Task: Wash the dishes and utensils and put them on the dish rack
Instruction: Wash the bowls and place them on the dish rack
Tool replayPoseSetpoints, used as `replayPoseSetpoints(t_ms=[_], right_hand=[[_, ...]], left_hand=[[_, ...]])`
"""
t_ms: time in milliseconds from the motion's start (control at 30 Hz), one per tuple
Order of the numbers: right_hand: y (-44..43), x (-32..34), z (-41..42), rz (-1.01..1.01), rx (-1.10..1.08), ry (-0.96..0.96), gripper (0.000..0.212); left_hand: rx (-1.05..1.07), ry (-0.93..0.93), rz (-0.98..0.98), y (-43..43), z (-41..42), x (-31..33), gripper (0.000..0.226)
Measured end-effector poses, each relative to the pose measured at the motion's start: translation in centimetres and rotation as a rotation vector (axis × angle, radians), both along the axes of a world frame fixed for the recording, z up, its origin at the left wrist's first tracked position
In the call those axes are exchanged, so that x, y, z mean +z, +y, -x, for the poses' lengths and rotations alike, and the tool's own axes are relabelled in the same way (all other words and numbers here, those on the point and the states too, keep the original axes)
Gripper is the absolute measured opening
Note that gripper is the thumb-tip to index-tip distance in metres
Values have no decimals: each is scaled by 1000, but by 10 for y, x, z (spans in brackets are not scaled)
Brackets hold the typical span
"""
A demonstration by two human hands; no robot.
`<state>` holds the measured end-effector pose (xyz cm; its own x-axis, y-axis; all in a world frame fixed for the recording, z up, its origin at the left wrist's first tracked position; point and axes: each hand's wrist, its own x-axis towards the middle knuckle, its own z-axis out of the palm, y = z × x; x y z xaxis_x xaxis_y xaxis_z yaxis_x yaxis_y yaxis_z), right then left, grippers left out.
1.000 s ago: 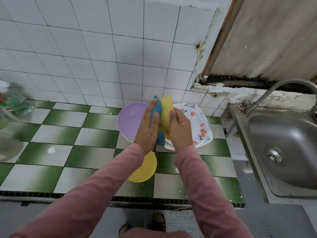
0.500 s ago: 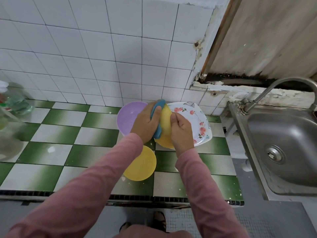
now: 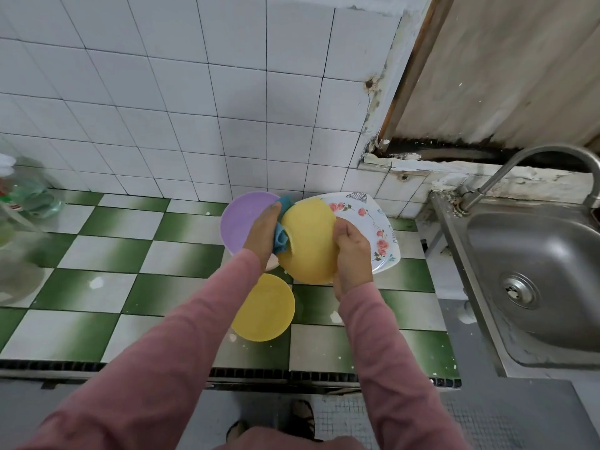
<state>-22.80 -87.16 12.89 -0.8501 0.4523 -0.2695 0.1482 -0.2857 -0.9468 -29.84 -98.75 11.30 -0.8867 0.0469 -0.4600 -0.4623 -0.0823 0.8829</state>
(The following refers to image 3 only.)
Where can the person's right hand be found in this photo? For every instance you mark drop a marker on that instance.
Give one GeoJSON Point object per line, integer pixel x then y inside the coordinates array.
{"type": "Point", "coordinates": [352, 262]}

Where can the person's left hand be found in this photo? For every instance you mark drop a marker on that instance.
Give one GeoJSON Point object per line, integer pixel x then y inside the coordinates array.
{"type": "Point", "coordinates": [261, 239]}

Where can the blue cleaning cloth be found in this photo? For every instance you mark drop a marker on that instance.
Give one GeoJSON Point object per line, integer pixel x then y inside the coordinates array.
{"type": "Point", "coordinates": [281, 237]}

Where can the purple plastic bowl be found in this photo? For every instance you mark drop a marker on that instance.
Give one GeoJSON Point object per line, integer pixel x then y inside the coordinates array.
{"type": "Point", "coordinates": [239, 220]}

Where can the stack of floral plates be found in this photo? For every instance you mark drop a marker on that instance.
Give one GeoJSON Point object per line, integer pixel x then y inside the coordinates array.
{"type": "Point", "coordinates": [375, 229]}

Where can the yellow plastic bowl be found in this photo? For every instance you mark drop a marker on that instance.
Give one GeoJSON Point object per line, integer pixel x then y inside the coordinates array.
{"type": "Point", "coordinates": [264, 309]}
{"type": "Point", "coordinates": [309, 241]}

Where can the person's right forearm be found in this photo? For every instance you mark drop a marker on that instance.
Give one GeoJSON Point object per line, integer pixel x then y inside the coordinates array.
{"type": "Point", "coordinates": [403, 379]}

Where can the person's left forearm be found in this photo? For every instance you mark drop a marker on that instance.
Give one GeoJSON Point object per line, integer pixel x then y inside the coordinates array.
{"type": "Point", "coordinates": [150, 370]}

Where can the green checkered tile countertop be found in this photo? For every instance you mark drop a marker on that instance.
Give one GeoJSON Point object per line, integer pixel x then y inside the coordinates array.
{"type": "Point", "coordinates": [112, 276]}

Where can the person's right leg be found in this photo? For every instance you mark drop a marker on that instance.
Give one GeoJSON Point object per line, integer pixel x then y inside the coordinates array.
{"type": "Point", "coordinates": [302, 419]}

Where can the person's leg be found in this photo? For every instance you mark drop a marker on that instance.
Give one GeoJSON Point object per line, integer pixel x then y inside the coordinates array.
{"type": "Point", "coordinates": [302, 419]}
{"type": "Point", "coordinates": [237, 431]}

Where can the person's left leg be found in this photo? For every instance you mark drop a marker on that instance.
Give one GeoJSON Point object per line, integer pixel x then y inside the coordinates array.
{"type": "Point", "coordinates": [237, 431]}

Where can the stainless steel sink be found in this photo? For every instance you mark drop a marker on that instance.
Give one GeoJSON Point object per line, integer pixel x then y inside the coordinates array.
{"type": "Point", "coordinates": [544, 267]}

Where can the chrome faucet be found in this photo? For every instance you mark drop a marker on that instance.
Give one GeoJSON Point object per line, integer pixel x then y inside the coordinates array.
{"type": "Point", "coordinates": [525, 162]}

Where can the clear bottle with green liquid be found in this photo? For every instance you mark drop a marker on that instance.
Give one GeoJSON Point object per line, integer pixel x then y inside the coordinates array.
{"type": "Point", "coordinates": [33, 192]}

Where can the large clear plastic bottle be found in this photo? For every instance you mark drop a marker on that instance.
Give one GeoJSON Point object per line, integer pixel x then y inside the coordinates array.
{"type": "Point", "coordinates": [14, 262]}

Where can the weathered wooden board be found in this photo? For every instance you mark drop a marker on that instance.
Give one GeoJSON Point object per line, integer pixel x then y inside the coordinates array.
{"type": "Point", "coordinates": [506, 61]}

